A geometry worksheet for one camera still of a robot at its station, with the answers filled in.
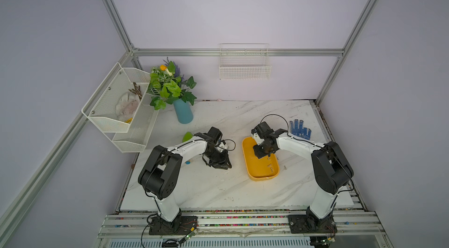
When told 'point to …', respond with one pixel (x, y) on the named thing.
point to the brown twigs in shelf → (137, 90)
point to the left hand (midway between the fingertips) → (230, 166)
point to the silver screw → (285, 168)
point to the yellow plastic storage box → (266, 168)
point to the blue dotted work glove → (303, 132)
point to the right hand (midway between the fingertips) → (260, 153)
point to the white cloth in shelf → (126, 106)
